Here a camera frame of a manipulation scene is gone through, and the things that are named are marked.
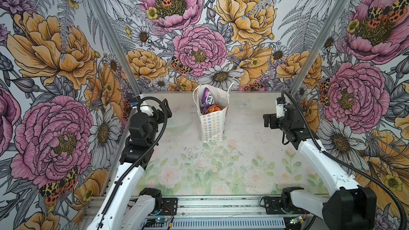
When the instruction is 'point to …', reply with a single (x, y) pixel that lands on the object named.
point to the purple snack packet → (207, 100)
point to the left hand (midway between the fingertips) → (159, 108)
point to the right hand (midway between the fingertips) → (272, 118)
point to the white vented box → (214, 223)
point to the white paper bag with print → (212, 125)
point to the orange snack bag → (214, 108)
